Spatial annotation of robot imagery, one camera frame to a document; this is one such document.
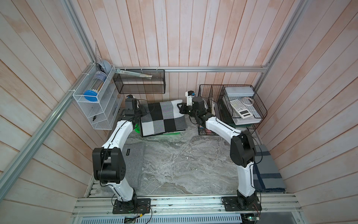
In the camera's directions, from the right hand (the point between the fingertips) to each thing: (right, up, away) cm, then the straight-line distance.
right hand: (176, 103), depth 91 cm
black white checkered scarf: (-9, -9, 0) cm, 13 cm away
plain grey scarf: (-28, -33, -3) cm, 43 cm away
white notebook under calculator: (+48, -11, -3) cm, 50 cm away
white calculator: (+43, -5, -2) cm, 43 cm away
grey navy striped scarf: (+54, -44, -9) cm, 71 cm away
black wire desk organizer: (+35, +4, +23) cm, 42 cm away
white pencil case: (+46, +10, +8) cm, 48 cm away
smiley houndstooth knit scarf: (-3, -20, +2) cm, 20 cm away
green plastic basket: (-27, -18, +4) cm, 33 cm away
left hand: (-22, -4, 0) cm, 22 cm away
